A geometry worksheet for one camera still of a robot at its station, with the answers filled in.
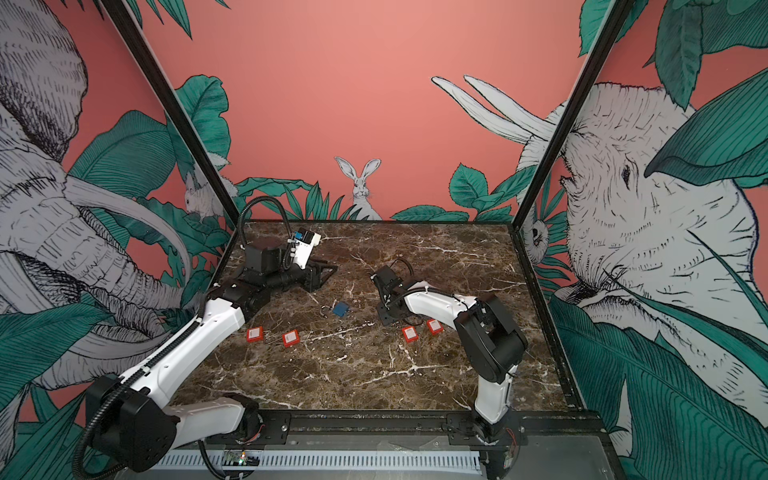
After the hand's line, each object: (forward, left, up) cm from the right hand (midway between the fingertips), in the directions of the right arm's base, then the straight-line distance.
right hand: (385, 311), depth 91 cm
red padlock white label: (-6, -8, -3) cm, 10 cm away
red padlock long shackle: (-4, -15, -3) cm, 16 cm away
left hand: (+3, +14, +22) cm, 26 cm away
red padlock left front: (-8, +29, -2) cm, 30 cm away
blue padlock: (+3, +15, -4) cm, 16 cm away
